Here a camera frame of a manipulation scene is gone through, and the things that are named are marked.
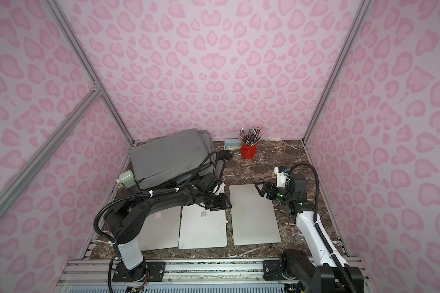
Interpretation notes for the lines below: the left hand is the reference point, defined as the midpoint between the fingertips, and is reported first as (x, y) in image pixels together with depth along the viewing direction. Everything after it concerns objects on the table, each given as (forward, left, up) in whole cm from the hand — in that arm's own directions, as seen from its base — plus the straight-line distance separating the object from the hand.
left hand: (230, 207), depth 86 cm
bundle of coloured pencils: (+38, -13, +8) cm, 41 cm away
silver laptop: (-4, -11, -5) cm, 12 cm away
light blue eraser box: (+43, -2, -2) cm, 43 cm away
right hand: (+6, -14, +10) cm, 18 cm away
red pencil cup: (+34, -11, 0) cm, 36 cm away
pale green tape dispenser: (+14, +53, +2) cm, 55 cm away
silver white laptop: (-8, +14, -4) cm, 16 cm away
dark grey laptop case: (+27, +30, +4) cm, 41 cm away
